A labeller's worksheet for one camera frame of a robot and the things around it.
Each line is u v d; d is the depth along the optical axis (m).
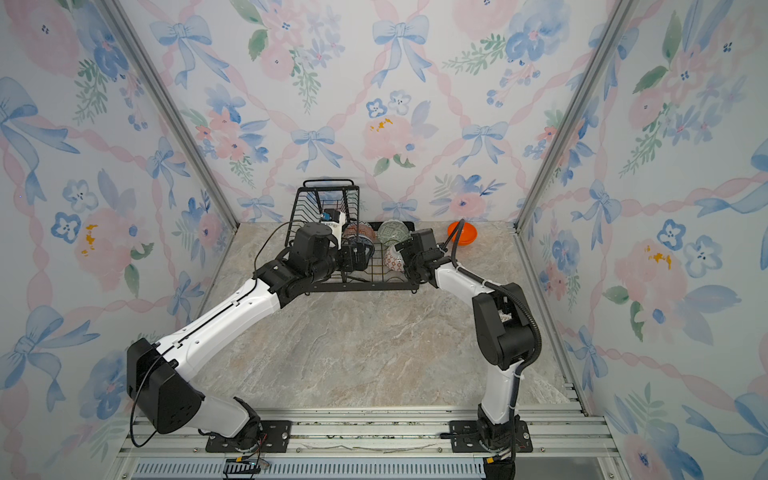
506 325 0.50
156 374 0.40
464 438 0.73
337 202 1.03
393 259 1.03
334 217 0.66
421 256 0.76
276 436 0.75
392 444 0.73
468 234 1.08
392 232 1.13
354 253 0.69
